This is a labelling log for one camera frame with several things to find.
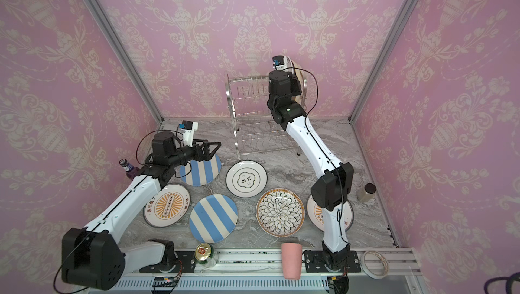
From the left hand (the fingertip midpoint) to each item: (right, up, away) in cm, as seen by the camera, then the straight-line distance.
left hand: (214, 143), depth 78 cm
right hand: (+32, +26, -2) cm, 41 cm away
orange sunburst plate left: (-22, -28, +9) cm, 37 cm away
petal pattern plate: (+26, -29, +7) cm, 40 cm away
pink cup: (+29, -39, -8) cm, 50 cm away
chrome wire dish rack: (+15, +6, +34) cm, 38 cm away
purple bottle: (-34, -11, +3) cm, 36 cm away
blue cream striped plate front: (-2, -32, +7) cm, 32 cm away
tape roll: (+63, -44, -6) cm, 77 cm away
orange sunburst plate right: (+41, -30, +7) cm, 51 cm away
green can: (0, -37, -11) cm, 38 cm away
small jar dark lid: (+61, -20, +3) cm, 65 cm away
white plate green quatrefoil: (+11, -17, +17) cm, 27 cm away
